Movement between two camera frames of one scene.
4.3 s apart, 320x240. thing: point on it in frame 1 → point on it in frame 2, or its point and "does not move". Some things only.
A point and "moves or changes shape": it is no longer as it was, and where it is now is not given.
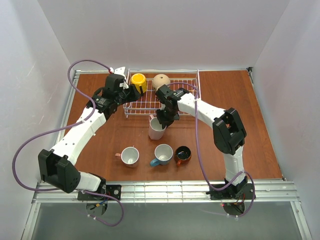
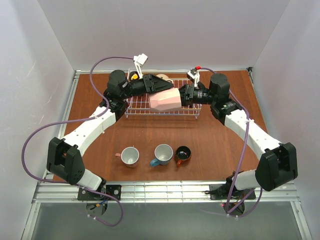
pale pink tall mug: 156,131 moves or changes shape
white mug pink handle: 129,156 does not move
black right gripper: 165,117 → 188,95
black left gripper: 135,92 → 148,83
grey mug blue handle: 163,153 does not move
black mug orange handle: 182,154 does not move
